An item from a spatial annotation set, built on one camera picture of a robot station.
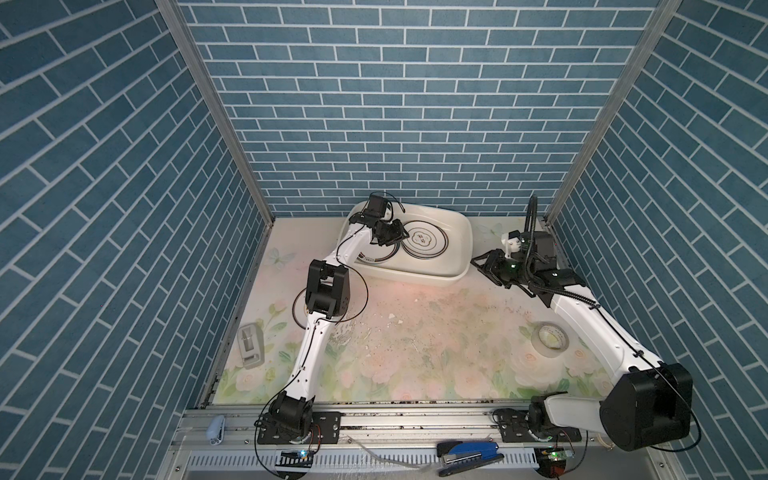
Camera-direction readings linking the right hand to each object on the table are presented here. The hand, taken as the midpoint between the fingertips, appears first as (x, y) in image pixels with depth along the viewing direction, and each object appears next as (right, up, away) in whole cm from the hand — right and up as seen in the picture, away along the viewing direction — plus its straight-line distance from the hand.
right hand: (471, 259), depth 81 cm
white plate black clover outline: (-9, +6, +30) cm, 32 cm away
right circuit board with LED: (+17, -49, -9) cm, 53 cm away
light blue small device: (-64, -40, -10) cm, 77 cm away
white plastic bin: (0, -3, +26) cm, 26 cm away
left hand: (-17, +8, +25) cm, 31 cm away
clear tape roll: (+25, -25, +7) cm, 36 cm away
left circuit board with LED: (-44, -48, -9) cm, 66 cm away
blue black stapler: (-6, -45, -13) cm, 47 cm away
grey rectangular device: (-63, -23, +4) cm, 67 cm away
